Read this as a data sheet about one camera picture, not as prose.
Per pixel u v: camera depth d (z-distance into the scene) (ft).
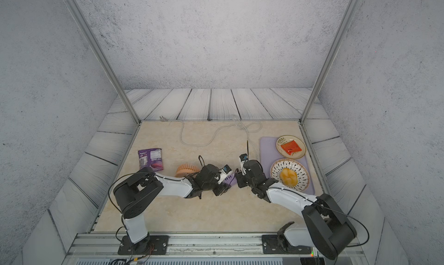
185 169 2.71
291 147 3.43
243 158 2.55
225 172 2.64
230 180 2.72
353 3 2.37
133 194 1.63
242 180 2.59
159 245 2.38
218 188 2.65
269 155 3.46
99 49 2.84
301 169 3.07
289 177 2.93
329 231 1.36
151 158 3.24
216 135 3.74
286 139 3.54
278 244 2.26
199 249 2.39
